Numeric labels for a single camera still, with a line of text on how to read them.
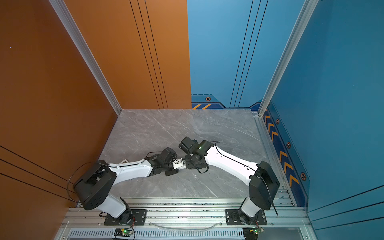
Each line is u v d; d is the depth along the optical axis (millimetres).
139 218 739
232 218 724
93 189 450
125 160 933
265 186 405
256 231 698
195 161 551
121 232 710
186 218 755
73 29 760
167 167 760
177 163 786
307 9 701
